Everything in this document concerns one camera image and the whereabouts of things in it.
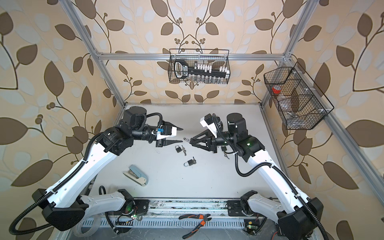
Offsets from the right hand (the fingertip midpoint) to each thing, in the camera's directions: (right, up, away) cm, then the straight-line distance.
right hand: (194, 142), depth 62 cm
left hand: (-5, +5, -3) cm, 7 cm away
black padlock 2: (-3, -16, +27) cm, 32 cm away
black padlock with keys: (-11, -10, +34) cm, 37 cm away
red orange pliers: (+5, -38, +10) cm, 39 cm away
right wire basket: (+53, +17, +11) cm, 56 cm away
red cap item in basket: (+48, +28, +25) cm, 60 cm away
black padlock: (-3, +1, 0) cm, 3 cm away
